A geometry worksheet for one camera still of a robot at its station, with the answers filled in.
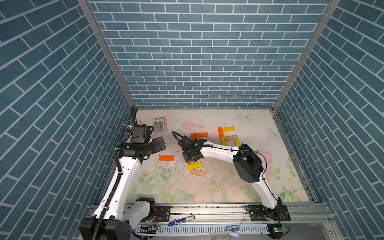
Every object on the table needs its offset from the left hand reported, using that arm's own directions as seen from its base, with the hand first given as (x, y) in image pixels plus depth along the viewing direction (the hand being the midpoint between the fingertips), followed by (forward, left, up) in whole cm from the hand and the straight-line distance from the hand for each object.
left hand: (160, 144), depth 78 cm
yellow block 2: (+25, -43, -18) cm, 52 cm away
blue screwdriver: (-32, -11, -18) cm, 38 cm away
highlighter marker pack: (+28, +8, -18) cm, 34 cm away
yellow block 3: (+14, -38, -18) cm, 44 cm away
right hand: (+2, -14, -18) cm, 23 cm away
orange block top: (+22, -37, -18) cm, 47 cm away
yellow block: (-4, -18, -18) cm, 26 cm away
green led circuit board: (-36, -57, -19) cm, 70 cm away
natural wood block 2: (+17, -43, -17) cm, 49 cm away
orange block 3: (+2, 0, -20) cm, 20 cm away
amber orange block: (-3, -15, -14) cm, 21 cm away
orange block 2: (+17, -17, -18) cm, 30 cm away
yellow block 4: (+13, -47, -18) cm, 52 cm away
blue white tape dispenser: (-36, -37, -18) cm, 54 cm away
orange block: (+21, -23, -20) cm, 37 cm away
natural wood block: (-8, -20, -18) cm, 28 cm away
